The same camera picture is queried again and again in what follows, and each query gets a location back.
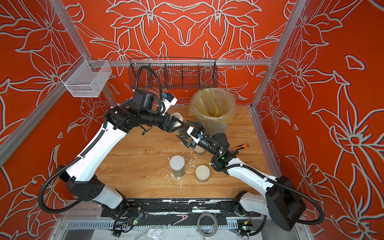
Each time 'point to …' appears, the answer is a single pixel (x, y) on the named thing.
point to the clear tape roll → (215, 221)
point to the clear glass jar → (182, 131)
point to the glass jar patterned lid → (177, 164)
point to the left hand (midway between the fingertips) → (179, 120)
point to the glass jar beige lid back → (199, 149)
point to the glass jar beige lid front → (202, 173)
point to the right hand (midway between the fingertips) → (184, 125)
